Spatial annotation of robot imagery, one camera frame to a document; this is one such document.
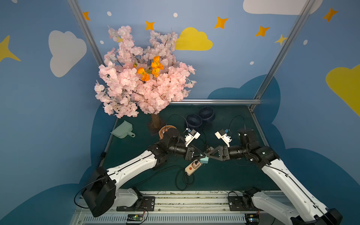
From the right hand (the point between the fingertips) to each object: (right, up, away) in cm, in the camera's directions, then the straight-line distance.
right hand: (211, 154), depth 67 cm
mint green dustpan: (-60, +9, +41) cm, 73 cm away
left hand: (-3, 0, 0) cm, 3 cm away
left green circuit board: (-39, -34, +5) cm, 52 cm away
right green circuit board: (+23, -35, +5) cm, 42 cm away
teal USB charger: (-3, -3, -1) cm, 4 cm away
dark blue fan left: (-5, +16, +33) cm, 38 cm away
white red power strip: (-8, -12, +17) cm, 23 cm away
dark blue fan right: (+6, +22, +40) cm, 46 cm away
